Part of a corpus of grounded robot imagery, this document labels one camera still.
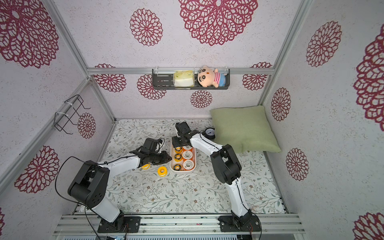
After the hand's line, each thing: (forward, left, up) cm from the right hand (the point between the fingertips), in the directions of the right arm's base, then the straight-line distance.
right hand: (174, 140), depth 97 cm
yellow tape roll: (-25, +10, +12) cm, 30 cm away
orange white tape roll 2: (-8, -8, -5) cm, 12 cm away
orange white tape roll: (-4, -9, -4) cm, 10 cm away
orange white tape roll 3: (-15, -9, -5) cm, 18 cm away
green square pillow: (+6, -46, +4) cm, 47 cm away
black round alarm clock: (+10, -23, -5) cm, 26 cm away
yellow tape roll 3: (-3, -2, -7) cm, 8 cm away
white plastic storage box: (-9, -5, -9) cm, 14 cm away
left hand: (-12, +1, -3) cm, 13 cm away
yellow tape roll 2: (-19, +7, -7) cm, 21 cm away
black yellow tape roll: (-8, -2, -8) cm, 12 cm away
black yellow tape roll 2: (-15, -2, -8) cm, 17 cm away
